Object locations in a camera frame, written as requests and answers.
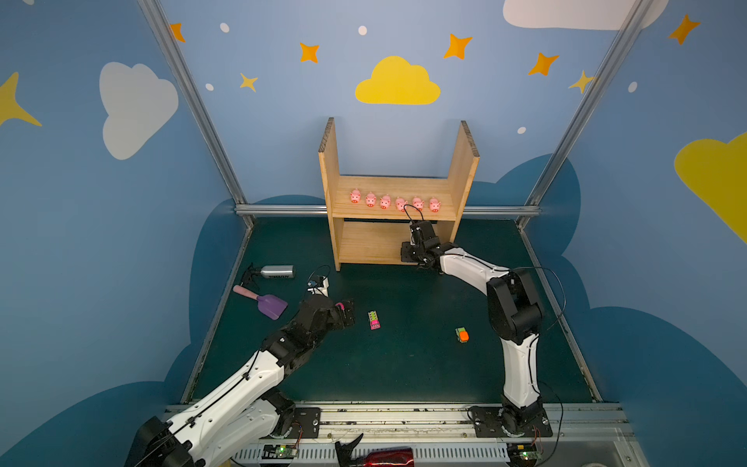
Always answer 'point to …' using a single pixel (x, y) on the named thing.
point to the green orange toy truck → (462, 335)
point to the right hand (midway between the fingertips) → (407, 246)
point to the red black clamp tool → (402, 456)
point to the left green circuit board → (278, 451)
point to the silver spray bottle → (278, 271)
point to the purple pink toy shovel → (269, 305)
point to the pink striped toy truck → (373, 320)
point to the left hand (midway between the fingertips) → (345, 304)
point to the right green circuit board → (523, 453)
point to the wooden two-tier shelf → (368, 224)
